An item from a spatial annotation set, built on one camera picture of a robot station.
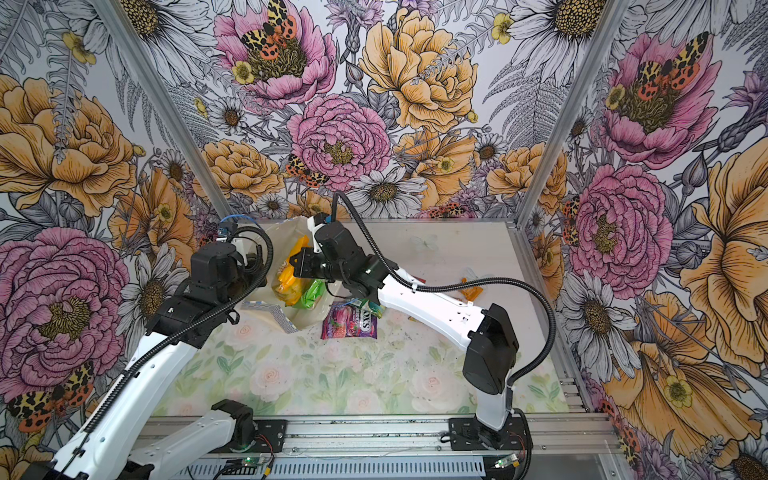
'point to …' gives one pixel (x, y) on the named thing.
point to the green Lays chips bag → (313, 294)
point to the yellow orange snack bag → (288, 287)
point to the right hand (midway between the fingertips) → (290, 268)
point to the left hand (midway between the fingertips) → (253, 266)
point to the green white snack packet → (374, 309)
